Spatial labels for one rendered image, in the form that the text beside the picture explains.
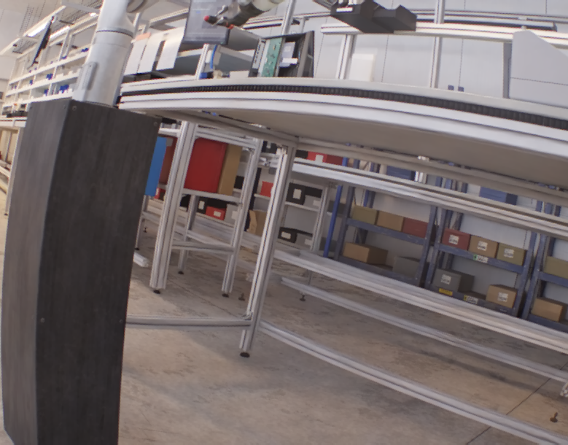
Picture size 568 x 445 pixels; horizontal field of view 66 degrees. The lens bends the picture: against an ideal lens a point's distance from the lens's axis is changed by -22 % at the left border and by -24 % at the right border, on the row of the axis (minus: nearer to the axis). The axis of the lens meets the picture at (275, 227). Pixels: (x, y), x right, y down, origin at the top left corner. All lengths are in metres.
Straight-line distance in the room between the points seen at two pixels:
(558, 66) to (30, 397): 1.21
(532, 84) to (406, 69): 5.59
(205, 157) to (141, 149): 2.30
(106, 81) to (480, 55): 5.24
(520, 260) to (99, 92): 4.24
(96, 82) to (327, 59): 6.33
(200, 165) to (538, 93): 2.72
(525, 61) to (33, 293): 1.01
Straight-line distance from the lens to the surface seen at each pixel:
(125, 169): 1.05
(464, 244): 5.07
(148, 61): 3.77
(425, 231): 5.36
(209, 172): 3.39
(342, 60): 2.30
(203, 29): 2.92
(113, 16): 1.11
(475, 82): 5.92
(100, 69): 1.09
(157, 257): 3.15
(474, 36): 1.93
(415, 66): 6.38
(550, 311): 4.76
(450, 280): 5.13
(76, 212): 1.00
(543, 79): 0.88
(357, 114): 1.04
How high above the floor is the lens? 0.77
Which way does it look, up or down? 5 degrees down
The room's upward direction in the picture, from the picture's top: 12 degrees clockwise
